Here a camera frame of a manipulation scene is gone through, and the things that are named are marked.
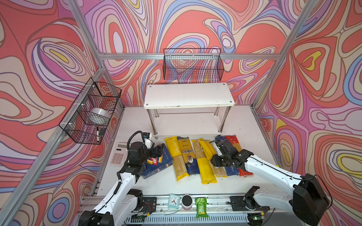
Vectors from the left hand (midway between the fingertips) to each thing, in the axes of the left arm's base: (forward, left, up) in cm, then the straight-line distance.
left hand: (157, 142), depth 84 cm
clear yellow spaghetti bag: (-4, -32, -5) cm, 32 cm away
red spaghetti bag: (+7, -51, -10) cm, 52 cm away
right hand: (-10, -35, -8) cm, 37 cm away
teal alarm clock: (-29, -11, -11) cm, 33 cm away
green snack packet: (-30, -25, -12) cm, 41 cm away
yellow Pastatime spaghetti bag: (+3, -9, -10) cm, 14 cm away
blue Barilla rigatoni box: (-11, +2, -7) cm, 13 cm away
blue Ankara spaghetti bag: (-2, -19, -11) cm, 21 cm away
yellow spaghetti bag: (-16, -29, -8) cm, 34 cm away
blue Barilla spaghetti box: (-14, -45, -9) cm, 48 cm away
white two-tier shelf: (+34, -20, -7) cm, 40 cm away
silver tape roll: (+8, +28, +20) cm, 35 cm away
